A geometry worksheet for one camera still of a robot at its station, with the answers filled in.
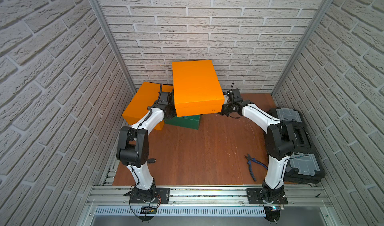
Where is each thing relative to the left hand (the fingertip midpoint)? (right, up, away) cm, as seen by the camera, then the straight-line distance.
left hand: (182, 107), depth 94 cm
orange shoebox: (+9, +10, -19) cm, 23 cm away
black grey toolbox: (+59, -27, -27) cm, 70 cm away
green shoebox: (+6, -9, -4) cm, 12 cm away
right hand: (+20, -1, -1) cm, 20 cm away
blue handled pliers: (+41, -31, -9) cm, 52 cm away
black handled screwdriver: (-17, -31, -10) cm, 37 cm away
